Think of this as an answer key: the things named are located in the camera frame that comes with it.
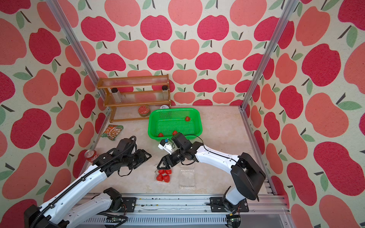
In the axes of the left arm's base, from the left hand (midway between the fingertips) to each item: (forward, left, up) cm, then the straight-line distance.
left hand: (150, 160), depth 76 cm
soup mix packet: (+28, +34, -12) cm, 46 cm away
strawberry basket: (+25, -2, -12) cm, 27 cm away
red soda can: (+5, +36, -4) cm, 36 cm away
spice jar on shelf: (+48, -5, +9) cm, 49 cm away
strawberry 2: (-5, -4, -11) cm, 13 cm away
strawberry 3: (-6, -9, -11) cm, 16 cm away
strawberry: (-2, -5, -12) cm, 13 cm away
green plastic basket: (+37, -3, -14) cm, 40 cm away
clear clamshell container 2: (-5, -21, -14) cm, 26 cm away
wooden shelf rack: (+59, +25, -5) cm, 64 cm away
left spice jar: (+45, +29, +8) cm, 54 cm away
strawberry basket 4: (-2, -9, -11) cm, 15 cm away
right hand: (-3, -6, -2) cm, 8 cm away
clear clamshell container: (-4, -6, -12) cm, 14 cm away
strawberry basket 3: (+40, -22, -11) cm, 47 cm away
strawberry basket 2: (+26, -13, -11) cm, 31 cm away
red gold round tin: (+47, +13, -9) cm, 49 cm away
